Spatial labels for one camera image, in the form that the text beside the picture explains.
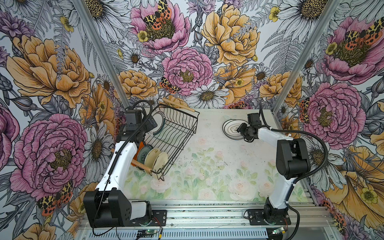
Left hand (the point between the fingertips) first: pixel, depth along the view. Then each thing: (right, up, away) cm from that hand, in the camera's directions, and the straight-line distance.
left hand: (146, 127), depth 82 cm
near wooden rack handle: (-1, -17, -10) cm, 20 cm away
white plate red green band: (+1, +6, +24) cm, 25 cm away
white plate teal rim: (+51, -1, +27) cm, 57 cm away
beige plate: (+7, -20, +1) cm, 21 cm away
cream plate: (+2, -16, 0) cm, 16 cm away
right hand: (+55, -5, +18) cm, 58 cm away
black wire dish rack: (+12, -1, +27) cm, 29 cm away
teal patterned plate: (-4, -15, +5) cm, 16 cm away
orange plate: (-6, -11, +7) cm, 14 cm away
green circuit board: (+4, -49, -10) cm, 50 cm away
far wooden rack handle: (+15, +14, +16) cm, 26 cm away
